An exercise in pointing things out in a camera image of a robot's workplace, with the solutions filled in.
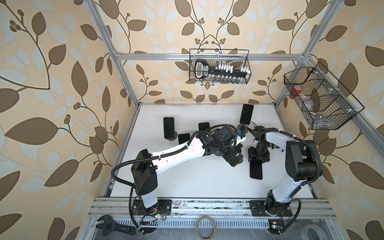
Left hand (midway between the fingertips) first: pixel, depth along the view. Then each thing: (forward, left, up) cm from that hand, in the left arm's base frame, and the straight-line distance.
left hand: (238, 153), depth 72 cm
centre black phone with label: (+19, +17, -5) cm, 26 cm away
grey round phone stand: (+19, +35, -15) cm, 42 cm away
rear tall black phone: (+34, -12, -9) cm, 37 cm away
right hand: (+4, -16, -20) cm, 26 cm away
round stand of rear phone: (+31, -13, -22) cm, 40 cm away
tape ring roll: (-30, +11, -17) cm, 36 cm away
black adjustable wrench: (-30, +60, -20) cm, 70 cm away
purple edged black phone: (-1, -13, -16) cm, 21 cm away
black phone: (+22, +39, -11) cm, 46 cm away
